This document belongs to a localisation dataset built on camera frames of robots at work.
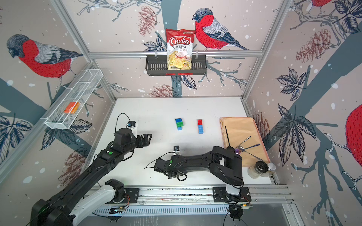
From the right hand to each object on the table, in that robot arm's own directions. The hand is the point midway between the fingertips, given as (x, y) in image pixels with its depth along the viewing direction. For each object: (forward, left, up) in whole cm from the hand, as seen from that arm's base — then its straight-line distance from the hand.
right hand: (176, 168), depth 83 cm
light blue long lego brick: (+27, -15, +3) cm, 31 cm away
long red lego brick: (+32, -15, +4) cm, 35 cm away
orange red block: (+19, +55, +34) cm, 67 cm away
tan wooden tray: (+25, -46, -1) cm, 52 cm away
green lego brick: (+30, -1, +3) cm, 30 cm away
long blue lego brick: (+28, 0, +1) cm, 28 cm away
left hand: (+15, +17, +16) cm, 27 cm away
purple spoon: (+14, -42, 0) cm, 44 cm away
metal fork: (+21, -47, 0) cm, 51 cm away
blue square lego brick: (+33, 0, +4) cm, 33 cm away
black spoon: (+23, -35, +1) cm, 41 cm away
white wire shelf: (+15, +56, +33) cm, 67 cm away
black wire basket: (+57, +15, +35) cm, 68 cm away
